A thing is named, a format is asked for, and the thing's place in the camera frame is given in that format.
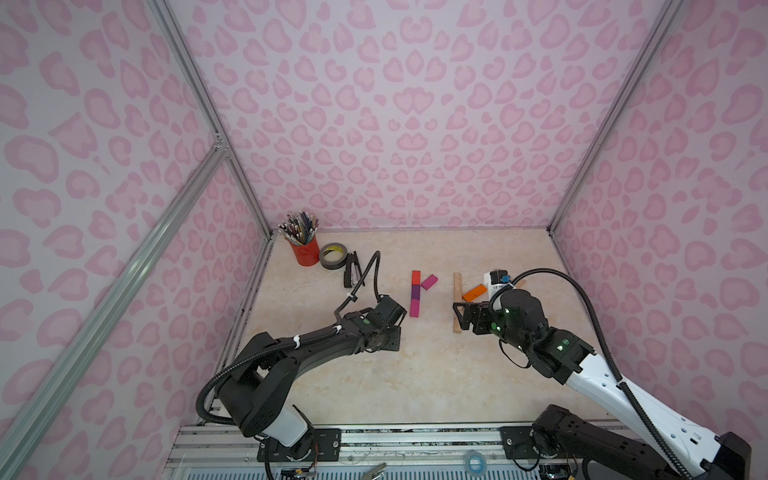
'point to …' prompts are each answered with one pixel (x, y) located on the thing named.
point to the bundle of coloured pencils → (298, 227)
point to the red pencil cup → (307, 254)
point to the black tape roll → (333, 247)
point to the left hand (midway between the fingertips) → (396, 342)
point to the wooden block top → (458, 290)
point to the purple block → (415, 291)
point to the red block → (416, 277)
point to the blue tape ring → (483, 462)
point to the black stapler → (351, 258)
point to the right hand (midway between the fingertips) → (464, 305)
